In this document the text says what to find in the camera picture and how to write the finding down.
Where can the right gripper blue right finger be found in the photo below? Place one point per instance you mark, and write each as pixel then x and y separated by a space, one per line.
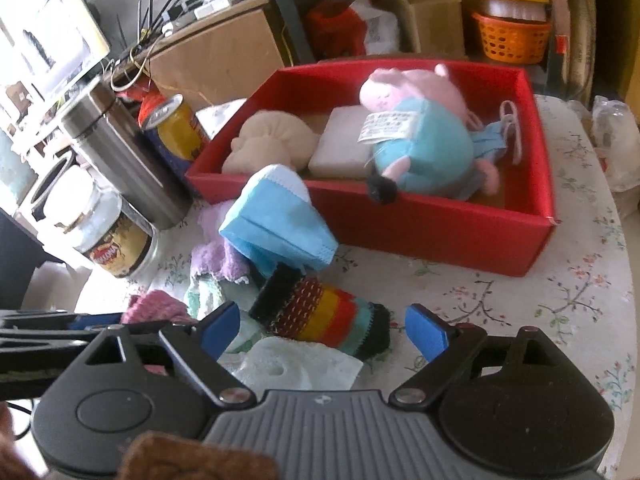
pixel 427 331

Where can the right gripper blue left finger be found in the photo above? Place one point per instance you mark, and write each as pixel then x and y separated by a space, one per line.
pixel 218 329

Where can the white towel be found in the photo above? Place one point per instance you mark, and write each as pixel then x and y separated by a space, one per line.
pixel 265 362

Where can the pink pig plush toy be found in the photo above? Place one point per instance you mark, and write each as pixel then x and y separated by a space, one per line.
pixel 421 133

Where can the pink knitted cloth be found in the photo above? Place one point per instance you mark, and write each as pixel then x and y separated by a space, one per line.
pixel 156 305

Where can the purple cloth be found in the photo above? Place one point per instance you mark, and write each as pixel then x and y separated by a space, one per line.
pixel 216 257

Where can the striped knitted cloth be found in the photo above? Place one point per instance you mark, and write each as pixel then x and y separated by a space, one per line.
pixel 292 305

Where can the blue surgical mask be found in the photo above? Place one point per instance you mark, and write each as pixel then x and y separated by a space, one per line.
pixel 273 221

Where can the red cardboard tray box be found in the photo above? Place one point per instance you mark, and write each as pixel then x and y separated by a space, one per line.
pixel 504 236

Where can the floral tablecloth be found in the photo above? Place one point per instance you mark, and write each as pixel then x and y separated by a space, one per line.
pixel 579 291

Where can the glass coffee jar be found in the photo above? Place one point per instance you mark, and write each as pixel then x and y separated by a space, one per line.
pixel 98 223

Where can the yellow beverage can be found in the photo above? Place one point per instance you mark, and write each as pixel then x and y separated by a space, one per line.
pixel 178 137

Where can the beige plush bun toy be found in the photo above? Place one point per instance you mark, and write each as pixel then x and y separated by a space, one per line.
pixel 271 137

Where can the white sponge block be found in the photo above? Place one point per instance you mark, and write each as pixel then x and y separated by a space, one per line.
pixel 339 154

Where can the blue face mask in box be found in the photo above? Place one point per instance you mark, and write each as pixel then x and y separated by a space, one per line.
pixel 494 140

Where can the stainless steel thermos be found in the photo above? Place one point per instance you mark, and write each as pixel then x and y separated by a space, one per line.
pixel 109 139

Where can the wooden TV cabinet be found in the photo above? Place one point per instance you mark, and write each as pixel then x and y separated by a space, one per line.
pixel 217 59

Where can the white plastic bag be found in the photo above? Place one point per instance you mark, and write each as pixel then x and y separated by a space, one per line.
pixel 614 135

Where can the orange plastic basket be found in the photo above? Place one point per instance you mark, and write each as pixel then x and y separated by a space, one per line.
pixel 510 41

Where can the black wifi router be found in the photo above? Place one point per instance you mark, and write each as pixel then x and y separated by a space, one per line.
pixel 138 24

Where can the brown cardboard box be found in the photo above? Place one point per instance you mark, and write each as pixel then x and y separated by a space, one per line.
pixel 432 28

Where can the red and white bag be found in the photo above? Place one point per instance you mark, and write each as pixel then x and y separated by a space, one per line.
pixel 350 29

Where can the television monitor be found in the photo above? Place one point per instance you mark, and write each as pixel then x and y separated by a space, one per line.
pixel 57 42

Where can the black metal shelf rack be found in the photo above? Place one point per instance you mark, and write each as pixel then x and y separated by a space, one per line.
pixel 553 38

